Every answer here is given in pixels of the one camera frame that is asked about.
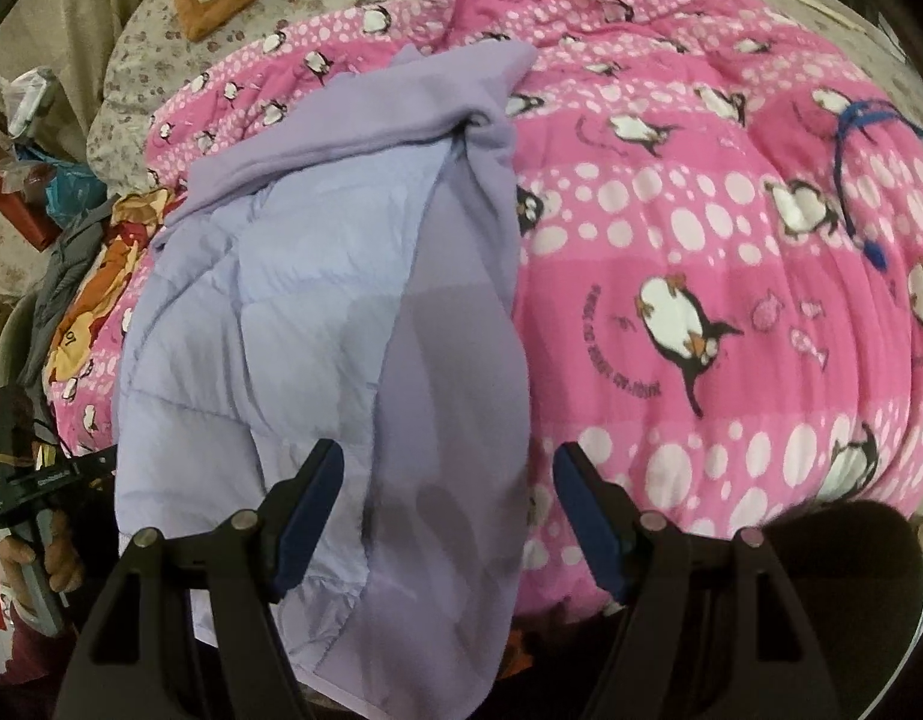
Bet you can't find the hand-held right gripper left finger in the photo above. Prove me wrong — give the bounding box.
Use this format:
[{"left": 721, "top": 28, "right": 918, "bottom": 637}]
[{"left": 52, "top": 439, "right": 346, "bottom": 720}]

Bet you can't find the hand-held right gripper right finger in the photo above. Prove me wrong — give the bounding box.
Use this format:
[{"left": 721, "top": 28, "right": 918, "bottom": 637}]
[{"left": 553, "top": 441, "right": 845, "bottom": 720}]

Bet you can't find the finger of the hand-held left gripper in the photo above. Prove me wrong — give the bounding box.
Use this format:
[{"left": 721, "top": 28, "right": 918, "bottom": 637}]
[{"left": 73, "top": 444, "right": 122, "bottom": 482}]

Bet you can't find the light purple jacket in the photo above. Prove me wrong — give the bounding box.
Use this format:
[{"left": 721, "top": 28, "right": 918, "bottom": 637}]
[{"left": 112, "top": 40, "right": 541, "bottom": 713}]

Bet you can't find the person's left forearm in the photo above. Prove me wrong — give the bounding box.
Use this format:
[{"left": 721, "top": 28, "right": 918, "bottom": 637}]
[{"left": 0, "top": 606, "right": 80, "bottom": 691}]

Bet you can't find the person's left hand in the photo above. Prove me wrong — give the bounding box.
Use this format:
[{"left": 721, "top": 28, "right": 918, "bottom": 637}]
[{"left": 0, "top": 514, "right": 85, "bottom": 605}]

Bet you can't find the orange yellow printed cloth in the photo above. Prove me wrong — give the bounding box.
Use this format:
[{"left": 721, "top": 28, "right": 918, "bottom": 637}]
[{"left": 45, "top": 191, "right": 178, "bottom": 391}]

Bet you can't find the grey striped garment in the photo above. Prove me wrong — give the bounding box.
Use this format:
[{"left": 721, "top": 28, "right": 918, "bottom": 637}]
[{"left": 19, "top": 199, "right": 113, "bottom": 421}]

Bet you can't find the blue plastic bag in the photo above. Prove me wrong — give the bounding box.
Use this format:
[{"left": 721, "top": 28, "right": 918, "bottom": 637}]
[{"left": 15, "top": 146, "right": 106, "bottom": 230}]

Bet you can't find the red box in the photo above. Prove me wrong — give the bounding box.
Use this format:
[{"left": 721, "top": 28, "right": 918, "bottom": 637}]
[{"left": 0, "top": 154, "right": 53, "bottom": 252}]

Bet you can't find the pink penguin print blanket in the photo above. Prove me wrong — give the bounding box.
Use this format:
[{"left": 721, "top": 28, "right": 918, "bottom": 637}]
[{"left": 45, "top": 0, "right": 923, "bottom": 616}]

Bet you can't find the white plastic packet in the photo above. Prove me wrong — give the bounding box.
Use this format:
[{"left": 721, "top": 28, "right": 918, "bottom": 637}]
[{"left": 2, "top": 67, "right": 61, "bottom": 140}]

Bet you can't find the floral bed sheet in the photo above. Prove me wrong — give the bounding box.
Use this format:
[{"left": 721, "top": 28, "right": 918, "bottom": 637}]
[{"left": 86, "top": 0, "right": 923, "bottom": 188}]

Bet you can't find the beige curtain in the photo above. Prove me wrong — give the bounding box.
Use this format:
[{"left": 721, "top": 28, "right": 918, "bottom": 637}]
[{"left": 0, "top": 0, "right": 155, "bottom": 166}]

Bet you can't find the blue cord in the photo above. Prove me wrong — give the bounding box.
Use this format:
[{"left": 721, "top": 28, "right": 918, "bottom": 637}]
[{"left": 829, "top": 94, "right": 923, "bottom": 271}]

